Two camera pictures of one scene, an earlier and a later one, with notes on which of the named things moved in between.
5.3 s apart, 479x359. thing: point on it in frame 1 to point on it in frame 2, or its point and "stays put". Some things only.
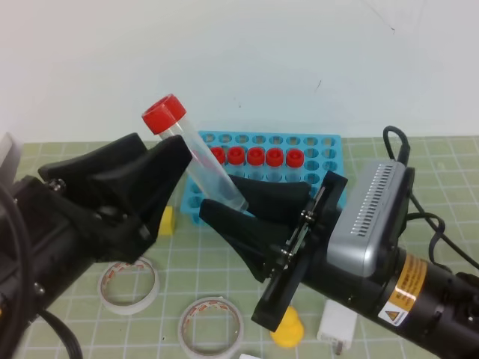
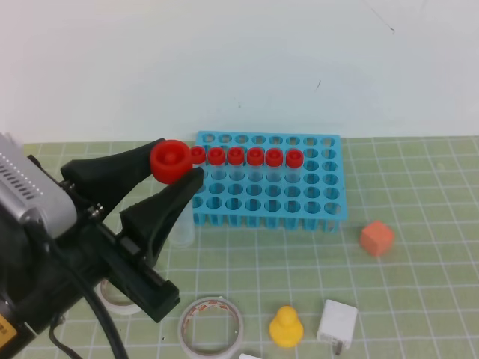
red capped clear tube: (165, 117) to (169, 160)
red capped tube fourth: (256, 161) stays put
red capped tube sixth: (294, 161) stays put
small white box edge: (247, 356) stays put
